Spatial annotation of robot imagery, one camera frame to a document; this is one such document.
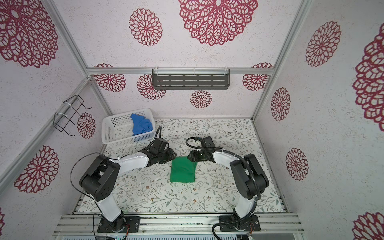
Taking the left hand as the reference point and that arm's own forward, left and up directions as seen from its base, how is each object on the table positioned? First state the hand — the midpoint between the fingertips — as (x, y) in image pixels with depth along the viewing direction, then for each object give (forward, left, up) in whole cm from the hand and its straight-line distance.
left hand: (175, 157), depth 95 cm
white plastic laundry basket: (+28, +38, -3) cm, 48 cm away
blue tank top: (+25, +26, +3) cm, 37 cm away
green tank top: (-9, -5, -1) cm, 10 cm away
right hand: (0, -10, +2) cm, 10 cm away
